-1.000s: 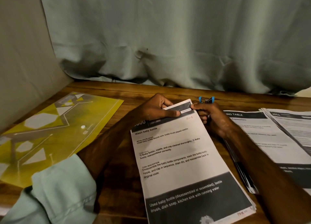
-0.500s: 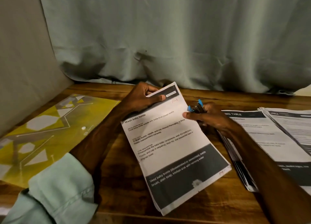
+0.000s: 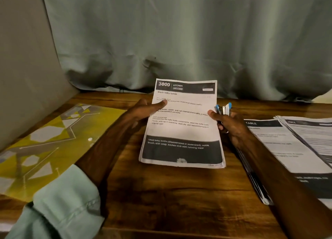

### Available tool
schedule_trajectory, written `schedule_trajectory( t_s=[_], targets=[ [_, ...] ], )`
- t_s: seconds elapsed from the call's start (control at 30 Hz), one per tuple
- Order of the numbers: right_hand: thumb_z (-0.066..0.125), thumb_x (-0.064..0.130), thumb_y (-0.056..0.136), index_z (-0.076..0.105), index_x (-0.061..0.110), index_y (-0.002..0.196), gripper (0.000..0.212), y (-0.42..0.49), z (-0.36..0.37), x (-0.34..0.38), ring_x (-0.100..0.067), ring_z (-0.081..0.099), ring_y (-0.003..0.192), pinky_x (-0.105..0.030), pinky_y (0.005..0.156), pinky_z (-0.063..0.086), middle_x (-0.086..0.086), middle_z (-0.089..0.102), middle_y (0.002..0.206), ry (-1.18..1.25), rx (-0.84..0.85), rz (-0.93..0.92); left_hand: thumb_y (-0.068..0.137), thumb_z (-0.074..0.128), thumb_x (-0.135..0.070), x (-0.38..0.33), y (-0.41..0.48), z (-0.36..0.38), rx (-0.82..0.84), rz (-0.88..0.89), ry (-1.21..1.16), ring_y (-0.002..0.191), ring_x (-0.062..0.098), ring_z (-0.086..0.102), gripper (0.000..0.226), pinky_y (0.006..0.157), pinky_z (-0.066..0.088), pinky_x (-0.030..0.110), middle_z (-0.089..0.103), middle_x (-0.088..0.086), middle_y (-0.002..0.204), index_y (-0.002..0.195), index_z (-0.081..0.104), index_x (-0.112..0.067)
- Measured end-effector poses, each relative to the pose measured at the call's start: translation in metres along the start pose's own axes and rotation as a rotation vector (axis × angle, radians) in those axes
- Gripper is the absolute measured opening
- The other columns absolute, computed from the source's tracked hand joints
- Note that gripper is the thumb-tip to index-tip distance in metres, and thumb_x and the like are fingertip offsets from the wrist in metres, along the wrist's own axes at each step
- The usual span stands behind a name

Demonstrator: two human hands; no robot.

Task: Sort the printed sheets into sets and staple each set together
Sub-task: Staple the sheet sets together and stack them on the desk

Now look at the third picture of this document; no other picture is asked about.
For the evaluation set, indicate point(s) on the person's left forearm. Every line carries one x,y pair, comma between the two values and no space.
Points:
78,184

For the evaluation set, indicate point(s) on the blue pen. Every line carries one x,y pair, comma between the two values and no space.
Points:
226,109

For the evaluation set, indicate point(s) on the yellow patterned folder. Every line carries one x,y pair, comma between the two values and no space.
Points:
52,143

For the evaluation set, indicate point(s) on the wash baby bottle paper stack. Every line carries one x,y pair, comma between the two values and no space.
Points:
181,132

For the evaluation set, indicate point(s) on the pale green curtain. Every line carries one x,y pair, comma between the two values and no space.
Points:
192,34

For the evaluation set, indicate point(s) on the person's left hand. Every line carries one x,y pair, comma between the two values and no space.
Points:
140,112

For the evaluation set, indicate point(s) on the person's right forearm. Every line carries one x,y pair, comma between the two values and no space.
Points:
290,187

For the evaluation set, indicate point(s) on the person's right hand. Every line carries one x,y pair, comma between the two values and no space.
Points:
233,126

